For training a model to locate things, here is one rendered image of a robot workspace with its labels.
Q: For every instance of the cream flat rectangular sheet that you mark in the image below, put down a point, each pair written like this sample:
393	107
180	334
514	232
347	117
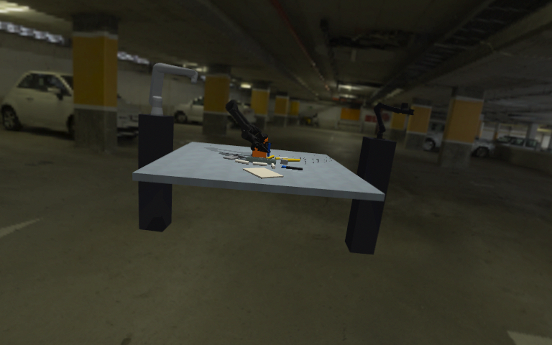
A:
262	172

